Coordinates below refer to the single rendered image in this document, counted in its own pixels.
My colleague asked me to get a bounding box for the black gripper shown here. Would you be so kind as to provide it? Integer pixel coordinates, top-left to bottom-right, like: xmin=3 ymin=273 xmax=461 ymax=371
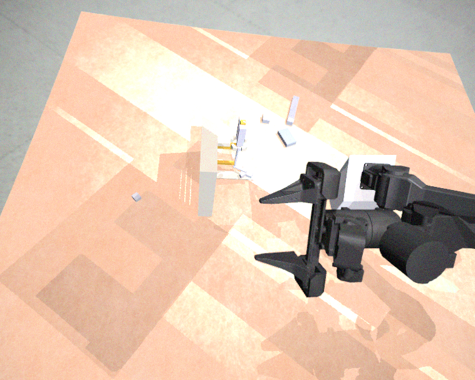
xmin=254 ymin=162 xmax=372 ymax=298

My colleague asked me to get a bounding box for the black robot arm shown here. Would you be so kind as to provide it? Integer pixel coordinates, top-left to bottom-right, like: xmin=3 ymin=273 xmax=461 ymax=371
xmin=325 ymin=163 xmax=475 ymax=285

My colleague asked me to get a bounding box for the pale lavender long bar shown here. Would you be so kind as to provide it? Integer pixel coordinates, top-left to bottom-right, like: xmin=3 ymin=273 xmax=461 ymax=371
xmin=286 ymin=96 xmax=300 ymax=126

